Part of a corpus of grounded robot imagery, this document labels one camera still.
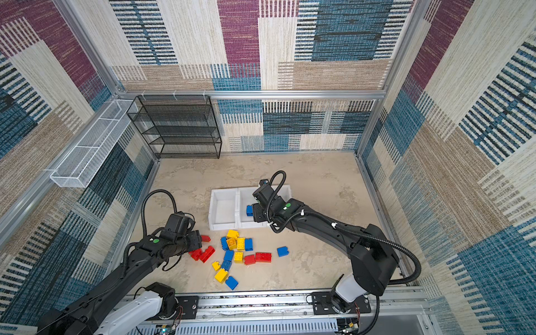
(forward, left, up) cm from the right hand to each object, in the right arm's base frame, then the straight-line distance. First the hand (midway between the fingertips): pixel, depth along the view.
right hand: (262, 212), depth 83 cm
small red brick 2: (-14, +6, -12) cm, 20 cm away
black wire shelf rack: (+49, +44, +5) cm, 66 cm away
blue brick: (-9, +6, -11) cm, 15 cm away
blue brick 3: (-11, -8, -13) cm, 19 cm away
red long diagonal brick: (-12, +22, -10) cm, 27 cm away
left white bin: (+9, +19, -13) cm, 25 cm away
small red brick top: (-6, +24, -10) cm, 27 cm away
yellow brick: (-8, +9, -11) cm, 17 cm away
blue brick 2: (+7, +6, -11) cm, 14 cm away
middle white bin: (+16, +9, -14) cm, 23 cm away
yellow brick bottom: (-20, +15, -10) cm, 27 cm away
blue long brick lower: (-14, +14, -12) cm, 23 cm away
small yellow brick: (-17, +18, -11) cm, 27 cm away
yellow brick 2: (-14, +9, -9) cm, 19 cm away
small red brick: (-12, +27, -10) cm, 31 cm away
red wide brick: (-14, +1, -11) cm, 18 cm away
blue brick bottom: (-22, +12, -12) cm, 28 cm away
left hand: (-7, +27, -6) cm, 28 cm away
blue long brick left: (-8, +16, -10) cm, 21 cm away
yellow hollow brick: (-9, +13, -9) cm, 18 cm away
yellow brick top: (-4, +13, -10) cm, 17 cm away
